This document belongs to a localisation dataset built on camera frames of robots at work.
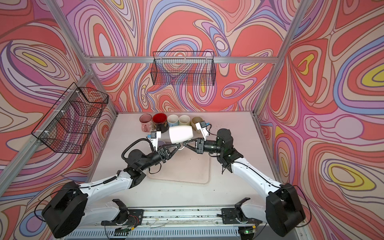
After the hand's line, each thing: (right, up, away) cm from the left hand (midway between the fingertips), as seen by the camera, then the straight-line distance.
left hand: (180, 148), depth 67 cm
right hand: (+2, 0, +2) cm, 3 cm away
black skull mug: (-17, +12, +33) cm, 39 cm away
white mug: (0, +7, -3) cm, 7 cm away
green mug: (-1, +14, +40) cm, 42 cm away
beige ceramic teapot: (+7, +14, +39) cm, 42 cm away
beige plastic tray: (+1, -15, +24) cm, 28 cm away
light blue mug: (-9, +14, +37) cm, 41 cm away
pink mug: (-28, +15, +37) cm, 49 cm away
